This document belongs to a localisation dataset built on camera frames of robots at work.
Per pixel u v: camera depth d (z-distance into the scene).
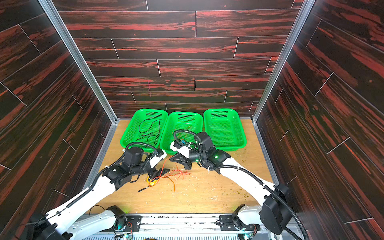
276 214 0.39
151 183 0.86
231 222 0.70
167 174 0.72
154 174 0.66
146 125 1.21
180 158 0.63
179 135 1.08
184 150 0.60
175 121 1.11
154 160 0.64
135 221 0.74
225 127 1.15
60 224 0.40
